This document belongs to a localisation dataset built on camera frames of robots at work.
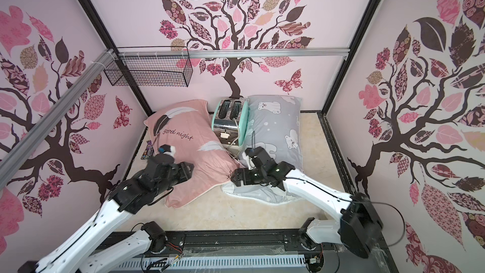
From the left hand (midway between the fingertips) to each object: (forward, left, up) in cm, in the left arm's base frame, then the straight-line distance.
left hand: (193, 171), depth 73 cm
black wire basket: (+52, +28, +15) cm, 61 cm away
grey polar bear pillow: (+27, -36, -3) cm, 45 cm away
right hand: (0, -19, -5) cm, 20 cm away
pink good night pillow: (+23, +8, -4) cm, 25 cm away
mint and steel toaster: (+28, -13, -1) cm, 31 cm away
